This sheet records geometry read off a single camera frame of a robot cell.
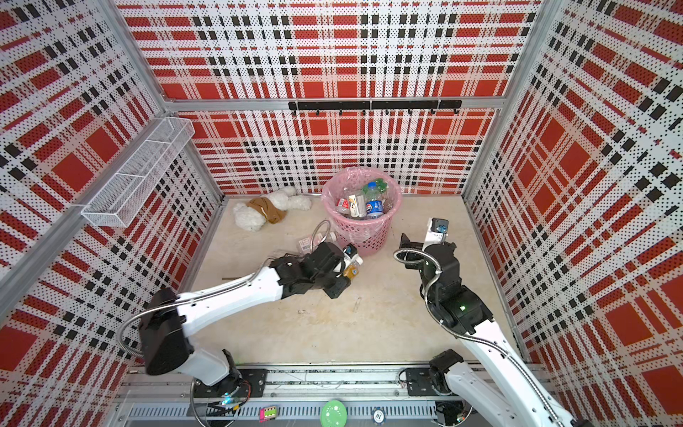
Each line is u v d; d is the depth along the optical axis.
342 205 0.92
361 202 0.90
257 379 0.74
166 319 0.46
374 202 0.86
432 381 0.65
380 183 0.93
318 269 0.60
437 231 0.58
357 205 0.88
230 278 0.96
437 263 0.47
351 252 0.70
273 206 1.07
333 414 0.66
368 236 0.83
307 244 1.01
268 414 0.67
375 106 0.89
